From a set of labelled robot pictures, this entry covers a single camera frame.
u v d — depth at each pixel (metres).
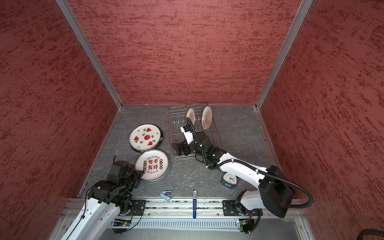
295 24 0.77
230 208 0.74
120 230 0.69
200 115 1.10
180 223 0.71
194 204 0.74
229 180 0.80
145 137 0.98
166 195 0.77
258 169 0.45
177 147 0.68
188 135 0.68
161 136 0.99
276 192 0.42
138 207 0.72
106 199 0.53
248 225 0.71
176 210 0.74
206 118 1.02
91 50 0.88
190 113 1.02
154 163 0.87
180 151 0.69
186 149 0.68
